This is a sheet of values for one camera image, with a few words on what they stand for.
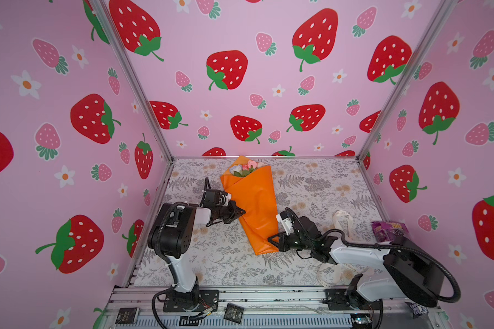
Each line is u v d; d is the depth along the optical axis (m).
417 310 0.70
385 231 0.86
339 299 0.73
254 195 1.01
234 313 0.70
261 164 1.12
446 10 0.69
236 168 1.11
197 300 0.73
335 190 1.07
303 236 0.63
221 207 0.87
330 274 0.80
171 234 0.50
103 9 0.68
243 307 0.74
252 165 1.08
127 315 0.70
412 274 0.43
